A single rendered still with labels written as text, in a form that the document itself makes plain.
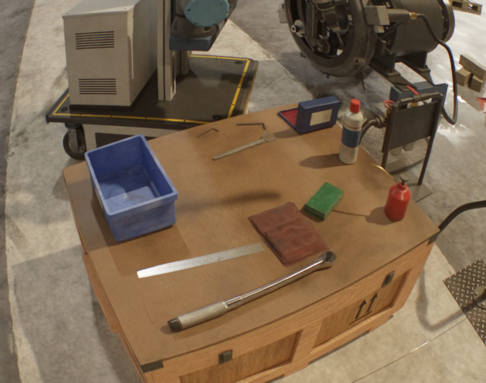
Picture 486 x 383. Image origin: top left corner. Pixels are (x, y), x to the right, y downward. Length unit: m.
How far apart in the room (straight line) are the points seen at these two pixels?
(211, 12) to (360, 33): 0.96
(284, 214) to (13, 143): 1.83
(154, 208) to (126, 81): 0.89
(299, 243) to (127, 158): 0.58
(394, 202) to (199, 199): 0.57
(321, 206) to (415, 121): 0.85
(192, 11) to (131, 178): 0.58
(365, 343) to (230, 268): 0.69
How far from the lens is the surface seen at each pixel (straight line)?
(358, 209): 1.47
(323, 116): 1.73
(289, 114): 1.82
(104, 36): 2.01
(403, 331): 1.80
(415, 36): 2.81
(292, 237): 1.33
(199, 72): 2.42
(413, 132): 2.14
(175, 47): 1.87
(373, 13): 2.28
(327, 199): 1.44
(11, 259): 2.07
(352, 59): 2.44
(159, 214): 1.31
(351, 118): 1.53
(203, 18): 1.62
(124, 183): 1.52
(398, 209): 1.44
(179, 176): 1.53
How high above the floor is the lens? 1.44
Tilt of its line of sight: 41 degrees down
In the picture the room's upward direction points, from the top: 2 degrees clockwise
